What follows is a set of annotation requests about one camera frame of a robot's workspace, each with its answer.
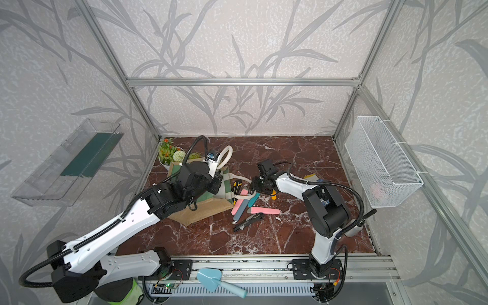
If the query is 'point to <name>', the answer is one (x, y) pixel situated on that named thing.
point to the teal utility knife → (253, 199)
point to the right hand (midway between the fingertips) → (252, 186)
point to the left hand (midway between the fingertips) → (221, 172)
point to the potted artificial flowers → (168, 154)
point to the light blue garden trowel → (210, 278)
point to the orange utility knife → (274, 196)
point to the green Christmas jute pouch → (223, 199)
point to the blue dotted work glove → (312, 177)
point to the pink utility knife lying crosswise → (255, 210)
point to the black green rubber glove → (124, 291)
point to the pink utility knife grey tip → (244, 192)
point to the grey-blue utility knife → (244, 204)
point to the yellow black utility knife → (236, 187)
